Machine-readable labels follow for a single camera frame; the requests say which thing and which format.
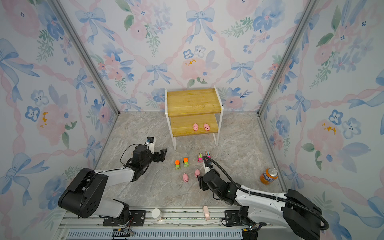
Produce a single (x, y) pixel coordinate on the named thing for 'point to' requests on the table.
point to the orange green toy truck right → (186, 162)
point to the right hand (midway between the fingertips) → (201, 175)
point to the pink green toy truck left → (200, 159)
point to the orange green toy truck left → (177, 164)
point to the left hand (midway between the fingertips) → (160, 147)
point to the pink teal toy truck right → (208, 154)
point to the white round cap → (156, 214)
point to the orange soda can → (269, 175)
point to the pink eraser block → (206, 212)
